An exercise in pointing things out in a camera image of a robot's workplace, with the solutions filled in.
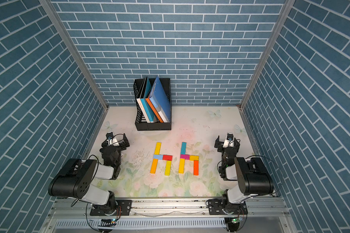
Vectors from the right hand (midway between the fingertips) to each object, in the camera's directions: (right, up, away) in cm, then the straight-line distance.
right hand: (228, 138), depth 90 cm
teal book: (-50, +18, 0) cm, 54 cm away
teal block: (-28, -8, +6) cm, 30 cm away
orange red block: (-20, -18, -2) cm, 27 cm away
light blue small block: (-44, -12, +2) cm, 46 cm away
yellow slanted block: (-29, -17, -1) cm, 34 cm away
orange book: (-49, +23, -5) cm, 54 cm away
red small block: (-38, -13, +2) cm, 41 cm away
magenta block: (-26, -12, +2) cm, 29 cm away
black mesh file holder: (-60, +9, +22) cm, 65 cm away
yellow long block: (-45, -8, +6) cm, 47 cm away
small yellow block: (-21, -13, +2) cm, 25 cm away
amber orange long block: (-46, -17, -2) cm, 49 cm away
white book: (-54, +22, -5) cm, 59 cm away
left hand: (-67, +2, -1) cm, 67 cm away
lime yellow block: (-38, -18, -3) cm, 42 cm away
